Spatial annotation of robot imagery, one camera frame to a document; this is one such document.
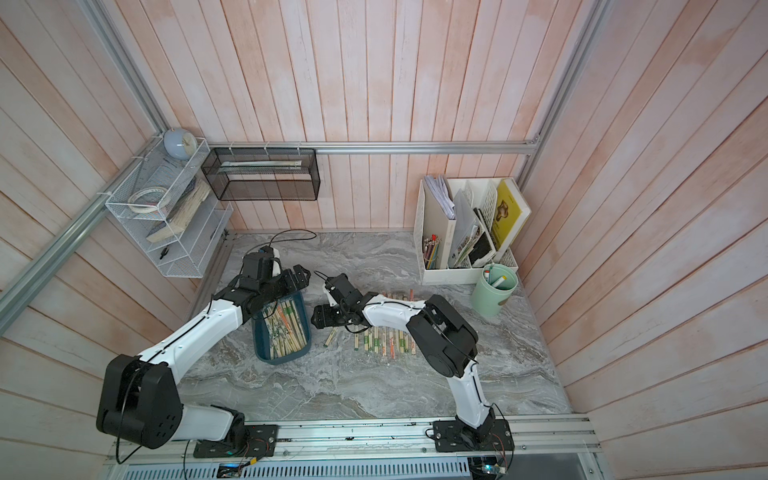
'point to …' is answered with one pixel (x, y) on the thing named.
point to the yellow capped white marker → (501, 279)
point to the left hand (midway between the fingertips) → (300, 281)
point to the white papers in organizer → (440, 189)
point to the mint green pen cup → (494, 292)
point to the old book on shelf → (182, 213)
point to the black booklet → (485, 243)
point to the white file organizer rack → (453, 230)
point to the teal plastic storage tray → (282, 330)
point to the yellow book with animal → (507, 211)
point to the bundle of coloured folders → (431, 251)
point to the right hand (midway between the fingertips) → (320, 318)
